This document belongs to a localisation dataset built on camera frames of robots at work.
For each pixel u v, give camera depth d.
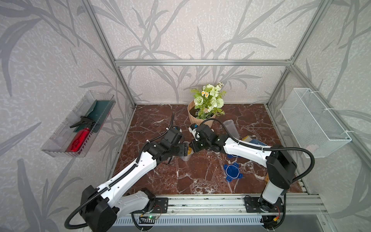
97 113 0.71
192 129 0.76
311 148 0.71
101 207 0.37
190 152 0.79
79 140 0.59
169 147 0.58
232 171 0.85
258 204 0.74
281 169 0.45
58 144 0.58
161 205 0.73
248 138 0.99
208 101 0.85
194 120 0.91
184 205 0.75
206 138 0.64
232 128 1.00
